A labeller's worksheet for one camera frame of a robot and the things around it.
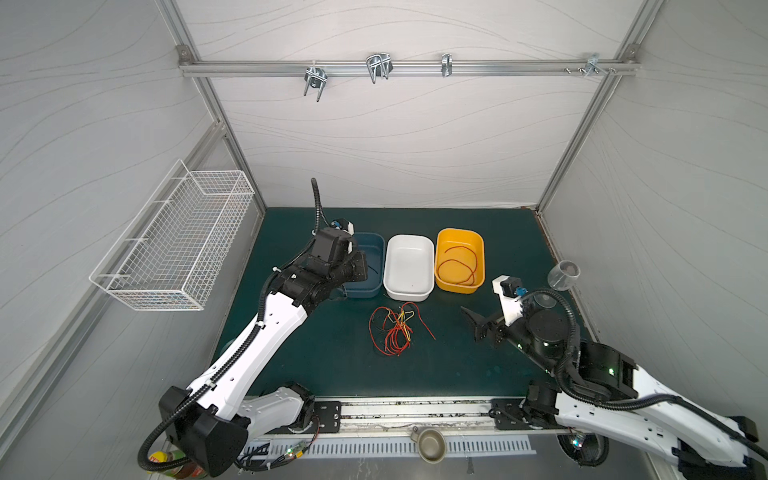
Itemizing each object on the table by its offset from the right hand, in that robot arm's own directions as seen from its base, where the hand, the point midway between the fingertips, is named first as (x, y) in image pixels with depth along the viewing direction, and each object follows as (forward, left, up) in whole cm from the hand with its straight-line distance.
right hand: (484, 292), depth 66 cm
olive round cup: (-27, +10, -26) cm, 39 cm away
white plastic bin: (+24, +17, -26) cm, 39 cm away
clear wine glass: (+15, -28, -15) cm, 35 cm away
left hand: (+10, +28, -1) cm, 30 cm away
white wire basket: (+5, +72, +6) cm, 72 cm away
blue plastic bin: (+30, +29, -23) cm, 48 cm away
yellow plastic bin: (+23, +1, -27) cm, 36 cm away
